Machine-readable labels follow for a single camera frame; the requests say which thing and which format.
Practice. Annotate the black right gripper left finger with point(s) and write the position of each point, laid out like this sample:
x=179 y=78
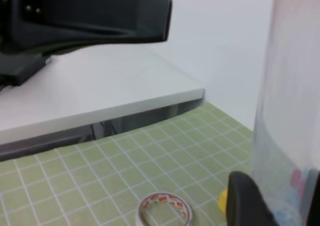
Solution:
x=245 y=205

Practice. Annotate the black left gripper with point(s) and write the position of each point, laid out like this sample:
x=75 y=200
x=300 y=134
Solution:
x=15 y=70

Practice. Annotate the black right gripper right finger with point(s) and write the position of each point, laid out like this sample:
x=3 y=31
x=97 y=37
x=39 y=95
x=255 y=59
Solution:
x=313 y=193

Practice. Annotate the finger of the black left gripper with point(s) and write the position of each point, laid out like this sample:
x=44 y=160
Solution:
x=55 y=27

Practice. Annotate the red capped clear tube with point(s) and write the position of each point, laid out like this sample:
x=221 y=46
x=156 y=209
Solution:
x=287 y=141

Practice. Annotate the green grid cloth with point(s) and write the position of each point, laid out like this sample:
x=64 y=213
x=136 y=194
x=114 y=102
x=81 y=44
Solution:
x=102 y=182

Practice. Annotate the yellow cube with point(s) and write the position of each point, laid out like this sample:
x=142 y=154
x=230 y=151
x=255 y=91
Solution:
x=222 y=200

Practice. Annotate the white side table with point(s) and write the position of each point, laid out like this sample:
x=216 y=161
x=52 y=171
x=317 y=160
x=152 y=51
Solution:
x=85 y=87

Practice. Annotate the left white tape roll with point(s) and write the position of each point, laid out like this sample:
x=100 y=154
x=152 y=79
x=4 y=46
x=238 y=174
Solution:
x=163 y=208

